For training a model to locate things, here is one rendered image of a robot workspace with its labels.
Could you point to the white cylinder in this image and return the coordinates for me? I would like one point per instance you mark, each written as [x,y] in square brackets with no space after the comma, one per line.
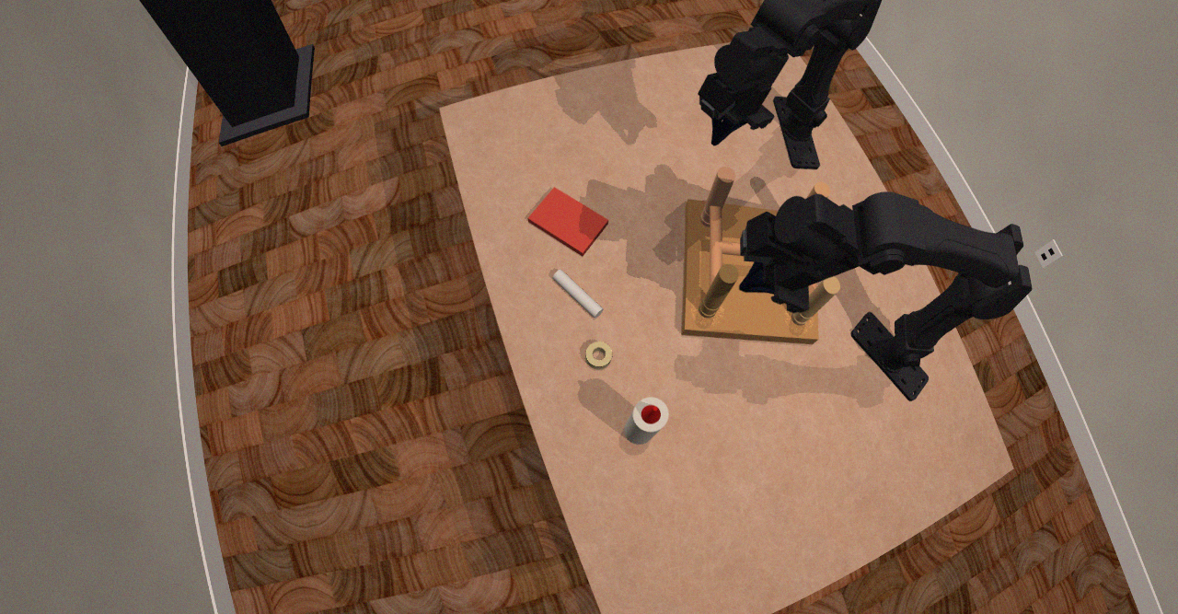
[572,288]

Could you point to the red flat rectangular block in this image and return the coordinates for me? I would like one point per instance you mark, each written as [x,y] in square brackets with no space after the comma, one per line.
[571,223]

